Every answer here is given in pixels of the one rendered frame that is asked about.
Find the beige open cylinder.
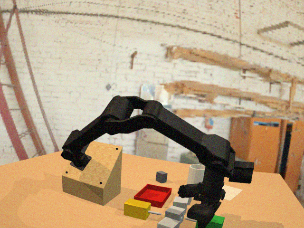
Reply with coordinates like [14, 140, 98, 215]
[187, 164, 205, 184]

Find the red tray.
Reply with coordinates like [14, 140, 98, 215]
[134, 184, 172, 208]

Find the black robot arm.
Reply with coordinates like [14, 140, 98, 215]
[61, 95, 254, 201]

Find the green block with grey pin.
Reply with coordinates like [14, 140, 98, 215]
[185, 215, 225, 228]

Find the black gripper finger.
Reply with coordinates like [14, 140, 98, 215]
[197, 220, 209, 228]
[213, 201, 221, 213]

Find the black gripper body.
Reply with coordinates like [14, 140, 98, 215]
[187, 179, 226, 223]

